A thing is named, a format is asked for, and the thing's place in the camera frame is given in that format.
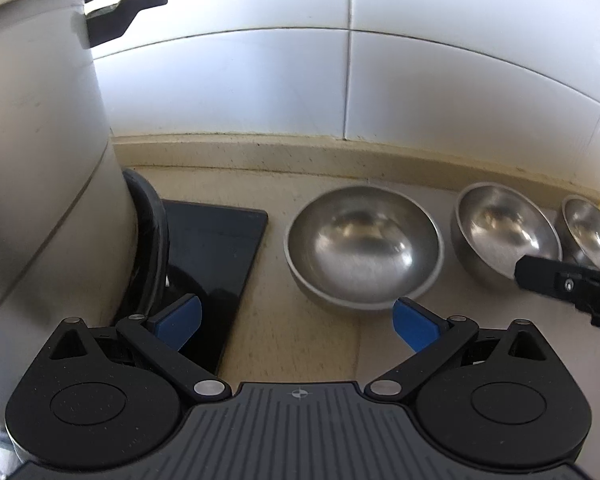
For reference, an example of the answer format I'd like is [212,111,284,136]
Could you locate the black round pot support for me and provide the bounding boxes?
[111,168,174,325]

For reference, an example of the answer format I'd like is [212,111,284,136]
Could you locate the large steel bowl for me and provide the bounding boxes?
[283,185,445,316]

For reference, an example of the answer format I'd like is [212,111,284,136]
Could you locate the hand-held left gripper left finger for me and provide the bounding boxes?
[47,294,232,403]

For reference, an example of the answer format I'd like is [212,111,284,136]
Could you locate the medium steel bowl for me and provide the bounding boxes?
[450,183,564,292]

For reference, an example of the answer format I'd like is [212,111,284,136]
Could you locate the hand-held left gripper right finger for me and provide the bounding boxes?
[365,296,551,403]

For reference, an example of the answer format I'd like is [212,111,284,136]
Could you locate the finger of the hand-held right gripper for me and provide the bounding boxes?
[513,254,588,312]

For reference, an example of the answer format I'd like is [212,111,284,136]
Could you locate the aluminium pressure cooker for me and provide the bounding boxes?
[0,0,169,467]

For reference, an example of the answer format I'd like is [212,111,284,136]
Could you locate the small steel bowl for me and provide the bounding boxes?
[559,194,600,275]

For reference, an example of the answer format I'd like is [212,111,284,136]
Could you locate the black glass gas stove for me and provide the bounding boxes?
[157,198,270,377]

